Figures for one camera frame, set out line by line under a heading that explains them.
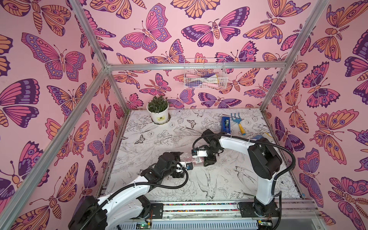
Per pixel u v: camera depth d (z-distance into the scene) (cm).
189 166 69
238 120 113
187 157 87
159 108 99
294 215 74
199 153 82
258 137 103
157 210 73
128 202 48
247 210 73
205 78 92
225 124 103
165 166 63
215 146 71
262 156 51
